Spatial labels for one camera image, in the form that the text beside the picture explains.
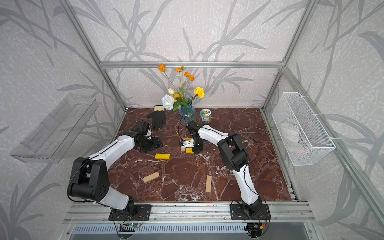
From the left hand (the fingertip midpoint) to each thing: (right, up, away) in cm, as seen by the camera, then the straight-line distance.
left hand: (158, 146), depth 90 cm
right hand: (+23, -2, +9) cm, 25 cm away
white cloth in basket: (+73, +8, -13) cm, 74 cm away
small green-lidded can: (+29, +20, +16) cm, 39 cm away
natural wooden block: (-3, -17, -5) cm, 18 cm away
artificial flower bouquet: (+11, +27, -11) cm, 31 cm away
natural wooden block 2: (+30, -20, -7) cm, 37 cm away
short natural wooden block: (+14, -2, +6) cm, 16 cm away
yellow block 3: (+1, -8, +4) cm, 9 cm away
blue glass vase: (+16, +20, +13) cm, 29 cm away
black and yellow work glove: (-8, +19, +26) cm, 33 cm away
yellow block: (+18, +4, -1) cm, 19 cm away
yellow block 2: (+18, -4, +7) cm, 20 cm away
